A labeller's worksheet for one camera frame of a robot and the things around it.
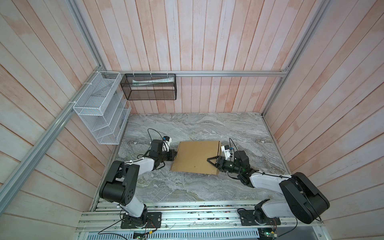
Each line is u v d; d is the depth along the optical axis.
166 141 0.85
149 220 0.73
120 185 0.46
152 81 0.90
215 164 0.77
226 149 0.82
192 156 0.90
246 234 0.70
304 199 0.43
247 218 0.73
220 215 0.76
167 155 0.83
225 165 0.77
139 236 0.70
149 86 1.05
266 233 0.71
